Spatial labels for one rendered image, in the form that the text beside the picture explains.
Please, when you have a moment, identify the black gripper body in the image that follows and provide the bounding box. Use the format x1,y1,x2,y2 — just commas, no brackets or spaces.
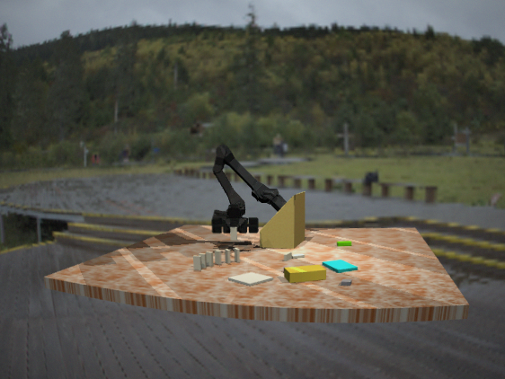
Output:
211,217,259,234

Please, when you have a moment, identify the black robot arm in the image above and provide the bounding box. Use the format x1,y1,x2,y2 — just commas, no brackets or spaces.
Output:
212,145,287,224

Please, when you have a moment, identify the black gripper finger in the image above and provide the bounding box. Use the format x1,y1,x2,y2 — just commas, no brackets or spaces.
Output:
237,218,247,234
222,219,231,234

